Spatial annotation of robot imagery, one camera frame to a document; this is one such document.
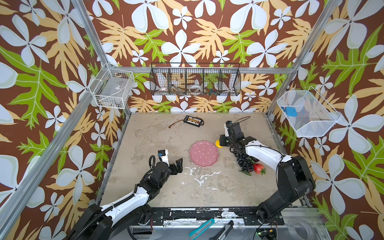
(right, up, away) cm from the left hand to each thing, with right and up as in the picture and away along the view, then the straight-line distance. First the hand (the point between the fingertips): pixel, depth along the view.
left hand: (176, 158), depth 85 cm
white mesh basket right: (+75, +27, -1) cm, 80 cm away
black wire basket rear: (+11, +50, +13) cm, 53 cm away
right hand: (+26, +11, +7) cm, 29 cm away
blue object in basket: (+68, +27, +1) cm, 73 cm away
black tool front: (+22, -33, -16) cm, 43 cm away
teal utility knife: (+12, -32, -15) cm, 37 cm away
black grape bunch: (+41, -3, +5) cm, 41 cm away
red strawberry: (+48, -6, 0) cm, 48 cm away
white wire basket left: (-38, +41, +1) cm, 56 cm away
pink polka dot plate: (+17, +1, +11) cm, 20 cm away
